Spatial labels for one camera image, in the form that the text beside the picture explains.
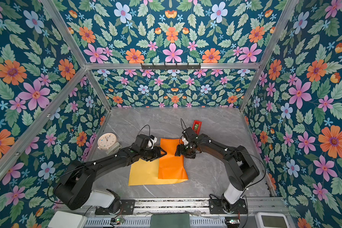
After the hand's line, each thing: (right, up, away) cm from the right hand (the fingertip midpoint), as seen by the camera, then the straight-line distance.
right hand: (182, 152), depth 88 cm
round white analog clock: (-52, +6, +10) cm, 53 cm away
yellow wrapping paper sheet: (-23, -12, -2) cm, 26 cm away
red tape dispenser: (+10, +16, +10) cm, 21 cm away
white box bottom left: (-60, -28, -20) cm, 69 cm away
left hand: (-10, 0, -4) cm, 10 cm away
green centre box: (-6, -30, -19) cm, 36 cm away
